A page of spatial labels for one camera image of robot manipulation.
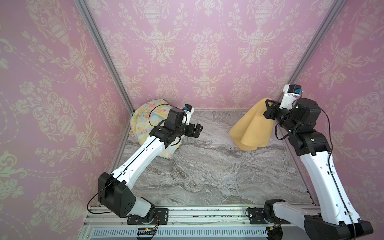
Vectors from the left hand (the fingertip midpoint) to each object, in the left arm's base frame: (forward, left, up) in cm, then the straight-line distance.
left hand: (195, 126), depth 77 cm
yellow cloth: (-5, -27, +5) cm, 28 cm away
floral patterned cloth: (+21, +34, -15) cm, 43 cm away
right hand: (+1, -31, +18) cm, 36 cm away
